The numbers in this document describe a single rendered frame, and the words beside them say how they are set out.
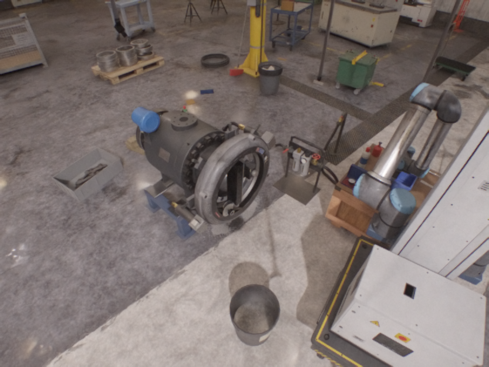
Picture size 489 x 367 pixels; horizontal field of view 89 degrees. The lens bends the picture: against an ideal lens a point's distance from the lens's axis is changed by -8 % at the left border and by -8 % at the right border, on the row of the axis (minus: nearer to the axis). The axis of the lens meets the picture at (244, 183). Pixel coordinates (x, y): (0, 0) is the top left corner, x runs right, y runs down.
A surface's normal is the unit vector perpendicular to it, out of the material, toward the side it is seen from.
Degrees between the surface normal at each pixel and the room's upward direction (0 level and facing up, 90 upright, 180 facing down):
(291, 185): 0
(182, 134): 20
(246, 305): 0
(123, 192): 0
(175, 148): 42
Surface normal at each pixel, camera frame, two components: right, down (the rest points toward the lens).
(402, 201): 0.06, -0.66
